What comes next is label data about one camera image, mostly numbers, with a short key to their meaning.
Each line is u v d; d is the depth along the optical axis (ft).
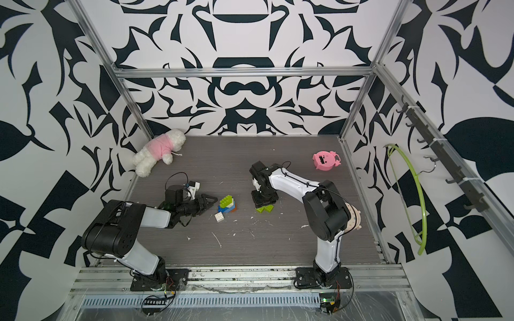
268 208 3.00
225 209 2.91
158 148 3.37
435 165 1.87
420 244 2.01
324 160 3.45
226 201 2.77
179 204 2.54
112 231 1.51
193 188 2.90
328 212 1.60
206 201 2.77
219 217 2.91
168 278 2.35
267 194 2.53
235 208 2.94
